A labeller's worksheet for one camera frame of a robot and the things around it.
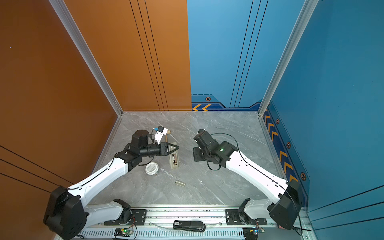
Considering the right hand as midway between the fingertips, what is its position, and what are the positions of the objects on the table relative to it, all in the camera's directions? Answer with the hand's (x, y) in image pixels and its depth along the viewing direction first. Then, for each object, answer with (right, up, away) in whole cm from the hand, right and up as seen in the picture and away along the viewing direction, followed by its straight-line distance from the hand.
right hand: (193, 153), depth 75 cm
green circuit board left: (-33, -37, -4) cm, 50 cm away
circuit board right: (+28, -37, -5) cm, 47 cm away
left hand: (-8, +3, 0) cm, 9 cm away
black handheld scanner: (0, -31, -8) cm, 32 cm away
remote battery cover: (-8, -19, +10) cm, 23 cm away
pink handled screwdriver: (+52, -35, -5) cm, 63 cm away
